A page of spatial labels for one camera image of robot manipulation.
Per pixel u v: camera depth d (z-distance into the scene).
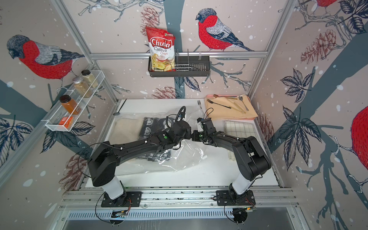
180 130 0.62
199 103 1.18
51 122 0.65
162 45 0.78
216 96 1.22
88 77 0.80
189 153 0.76
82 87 0.75
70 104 0.67
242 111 1.12
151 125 0.97
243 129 0.97
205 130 0.74
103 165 0.44
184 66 0.94
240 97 1.21
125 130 0.98
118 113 1.12
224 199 0.74
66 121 0.65
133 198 0.73
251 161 0.46
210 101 1.19
